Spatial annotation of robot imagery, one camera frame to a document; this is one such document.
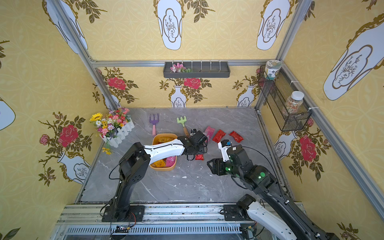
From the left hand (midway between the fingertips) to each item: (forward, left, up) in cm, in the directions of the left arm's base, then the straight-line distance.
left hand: (196, 146), depth 94 cm
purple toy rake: (+25, +31, -5) cm, 40 cm away
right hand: (-17, -7, +16) cm, 24 cm away
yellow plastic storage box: (+4, +26, +1) cm, 26 cm away
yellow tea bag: (+5, +20, +2) cm, 21 cm away
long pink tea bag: (+11, -9, -1) cm, 15 cm away
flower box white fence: (+8, +50, +11) cm, 52 cm away
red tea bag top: (+7, -28, -1) cm, 29 cm away
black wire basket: (+28, -53, +20) cm, 63 cm away
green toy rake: (+25, +9, -5) cm, 27 cm away
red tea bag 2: (-6, -2, -2) cm, 7 cm away
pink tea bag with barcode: (-9, +16, -1) cm, 18 cm away
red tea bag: (+8, -15, -1) cm, 17 cm away
